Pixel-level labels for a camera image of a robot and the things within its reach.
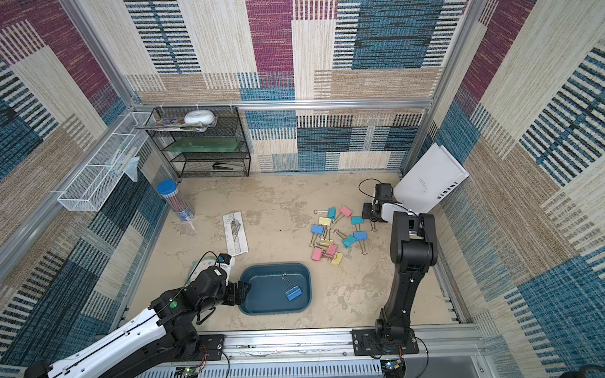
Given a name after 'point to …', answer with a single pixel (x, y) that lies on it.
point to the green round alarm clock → (208, 260)
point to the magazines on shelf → (176, 124)
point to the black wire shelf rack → (199, 164)
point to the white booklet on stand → (432, 176)
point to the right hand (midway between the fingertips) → (371, 209)
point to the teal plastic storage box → (276, 288)
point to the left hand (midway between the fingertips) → (243, 284)
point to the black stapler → (224, 166)
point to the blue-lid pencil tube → (168, 190)
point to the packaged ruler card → (235, 234)
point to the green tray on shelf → (203, 144)
